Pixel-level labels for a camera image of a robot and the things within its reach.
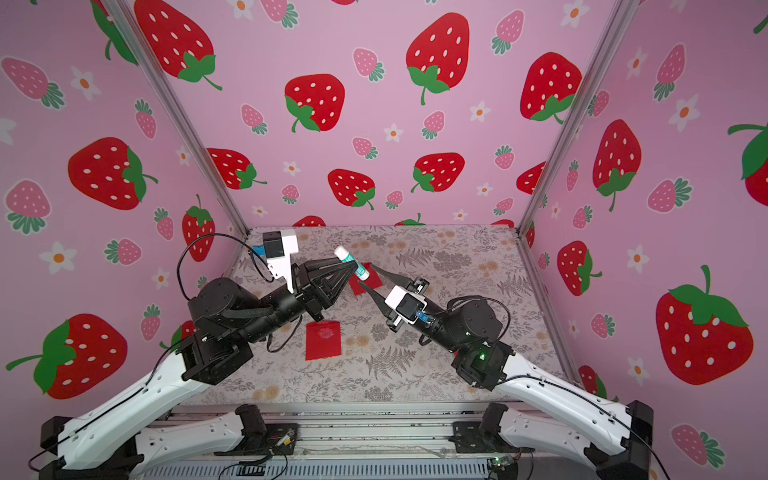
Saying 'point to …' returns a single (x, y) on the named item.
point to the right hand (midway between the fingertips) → (380, 266)
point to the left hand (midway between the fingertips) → (353, 263)
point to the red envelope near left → (323, 339)
